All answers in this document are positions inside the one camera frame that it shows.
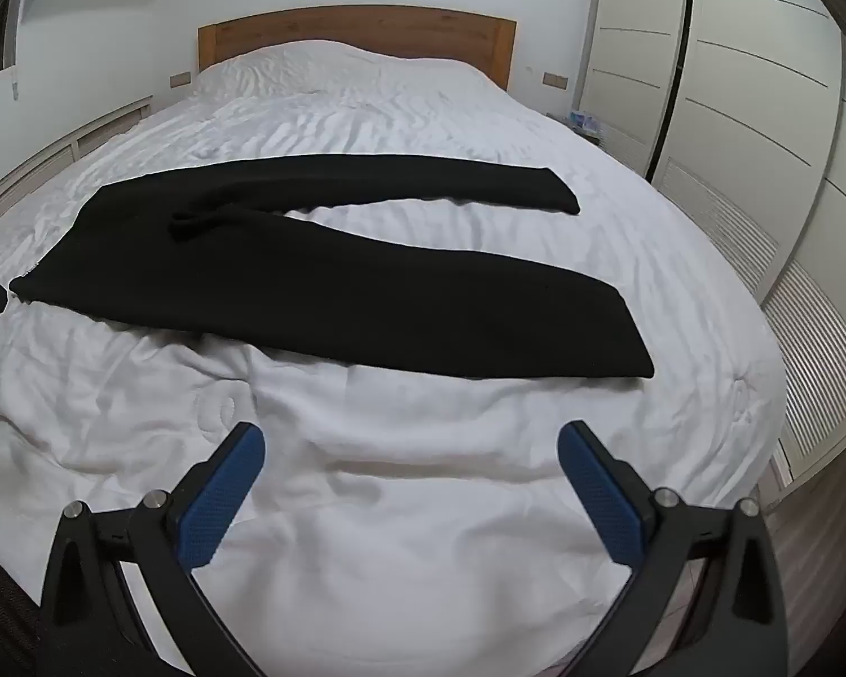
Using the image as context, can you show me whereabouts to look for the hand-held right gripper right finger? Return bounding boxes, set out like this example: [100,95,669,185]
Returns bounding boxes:
[557,420,791,677]

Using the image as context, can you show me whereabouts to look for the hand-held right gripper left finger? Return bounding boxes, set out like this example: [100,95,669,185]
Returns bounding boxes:
[38,421,269,677]

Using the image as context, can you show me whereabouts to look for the black pants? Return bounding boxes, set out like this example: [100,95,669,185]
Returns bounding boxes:
[8,153,655,380]

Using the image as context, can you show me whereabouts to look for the white slatted radiator cover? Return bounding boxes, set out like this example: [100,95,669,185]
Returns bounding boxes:
[0,95,155,241]

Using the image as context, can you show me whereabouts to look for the bed with white duvet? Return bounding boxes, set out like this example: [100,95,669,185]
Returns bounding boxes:
[0,38,791,677]

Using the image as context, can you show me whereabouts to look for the grey herringbone cloth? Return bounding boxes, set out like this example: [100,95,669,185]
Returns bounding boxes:
[0,529,43,677]

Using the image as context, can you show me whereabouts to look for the white wardrobe doors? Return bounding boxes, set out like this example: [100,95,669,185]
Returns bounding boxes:
[579,0,846,487]

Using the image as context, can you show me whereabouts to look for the wooden headboard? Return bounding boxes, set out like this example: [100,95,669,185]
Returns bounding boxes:
[197,6,518,91]

